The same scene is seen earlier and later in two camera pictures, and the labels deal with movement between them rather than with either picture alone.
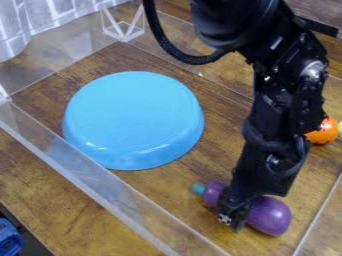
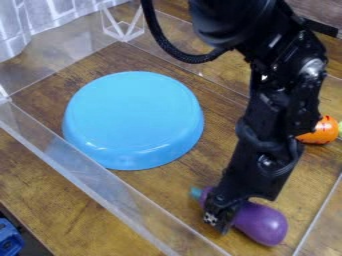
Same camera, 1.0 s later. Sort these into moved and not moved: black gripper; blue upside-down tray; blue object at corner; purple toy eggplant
Moved: purple toy eggplant
Not moved: blue object at corner; blue upside-down tray; black gripper
